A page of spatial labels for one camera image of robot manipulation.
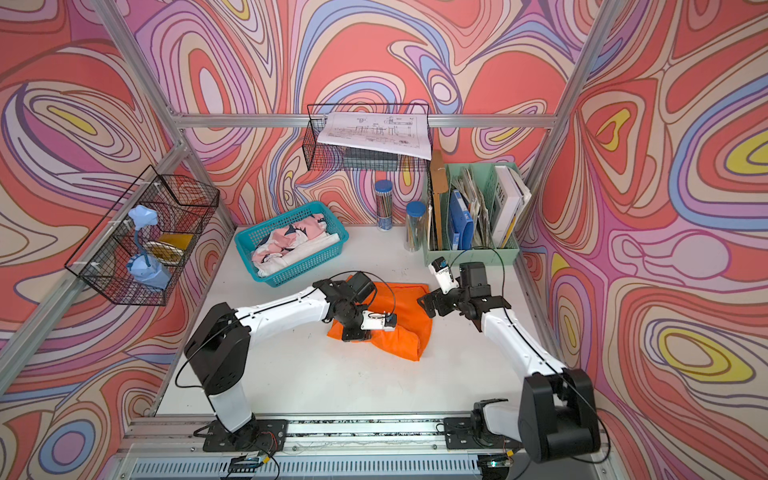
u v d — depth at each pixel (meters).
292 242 1.10
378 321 0.75
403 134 0.83
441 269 0.75
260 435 0.72
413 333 0.83
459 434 0.73
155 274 0.69
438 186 0.89
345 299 0.65
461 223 0.94
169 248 0.70
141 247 0.70
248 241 1.07
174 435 0.75
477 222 0.97
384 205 1.11
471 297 0.65
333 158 1.02
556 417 0.41
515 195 0.93
